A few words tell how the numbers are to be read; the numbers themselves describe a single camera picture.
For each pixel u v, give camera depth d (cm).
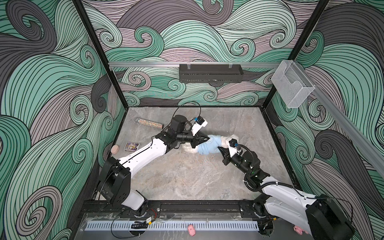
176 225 70
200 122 66
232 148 67
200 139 66
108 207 74
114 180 42
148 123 106
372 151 51
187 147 74
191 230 66
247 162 61
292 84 79
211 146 74
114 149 93
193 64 95
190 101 126
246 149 57
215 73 95
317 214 40
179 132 63
